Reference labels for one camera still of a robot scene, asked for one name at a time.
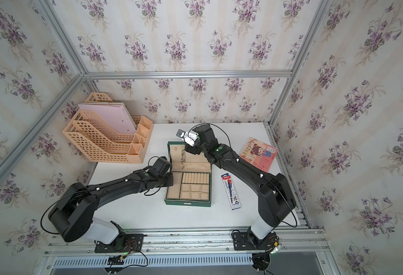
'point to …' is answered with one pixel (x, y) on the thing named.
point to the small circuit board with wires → (117, 260)
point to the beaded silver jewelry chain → (183, 158)
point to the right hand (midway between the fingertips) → (193, 134)
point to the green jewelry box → (192, 177)
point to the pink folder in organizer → (114, 115)
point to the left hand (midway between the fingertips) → (175, 182)
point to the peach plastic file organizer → (103, 130)
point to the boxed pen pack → (232, 195)
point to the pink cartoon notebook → (259, 153)
